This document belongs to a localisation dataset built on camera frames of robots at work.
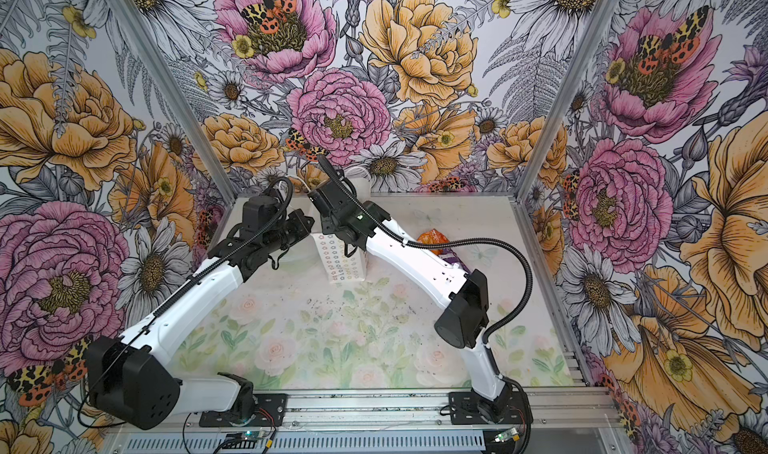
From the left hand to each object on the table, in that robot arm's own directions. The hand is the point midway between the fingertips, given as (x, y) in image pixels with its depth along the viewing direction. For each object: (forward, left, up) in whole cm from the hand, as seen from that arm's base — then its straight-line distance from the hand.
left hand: (315, 228), depth 81 cm
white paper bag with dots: (-3, -5, -15) cm, 16 cm away
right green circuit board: (-44, -48, -23) cm, 69 cm away
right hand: (0, -7, +3) cm, 7 cm away
